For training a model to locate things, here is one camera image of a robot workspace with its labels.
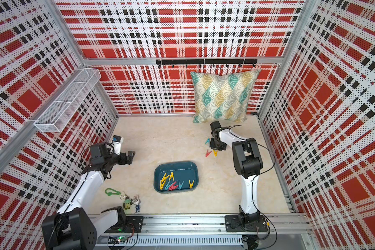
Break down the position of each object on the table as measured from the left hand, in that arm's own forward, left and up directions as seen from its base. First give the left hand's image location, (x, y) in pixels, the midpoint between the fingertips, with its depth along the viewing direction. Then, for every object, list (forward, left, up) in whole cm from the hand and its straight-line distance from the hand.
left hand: (128, 151), depth 86 cm
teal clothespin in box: (-15, -29, -12) cm, 35 cm away
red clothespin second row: (+6, -46, -12) cm, 48 cm away
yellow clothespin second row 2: (+5, -50, -12) cm, 52 cm away
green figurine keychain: (-25, -3, -10) cm, 27 cm away
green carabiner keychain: (-19, +9, -12) cm, 24 cm away
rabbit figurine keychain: (-25, -8, -10) cm, 28 cm away
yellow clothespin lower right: (-14, -35, -12) cm, 40 cm away
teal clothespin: (+15, -46, -12) cm, 50 cm away
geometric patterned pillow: (+30, -55, +13) cm, 64 cm away
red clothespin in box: (-16, -25, -11) cm, 32 cm away
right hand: (+10, -53, -12) cm, 55 cm away
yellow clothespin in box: (-13, -19, -11) cm, 26 cm away
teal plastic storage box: (-10, -26, -12) cm, 31 cm away
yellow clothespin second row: (-10, -24, -11) cm, 28 cm away
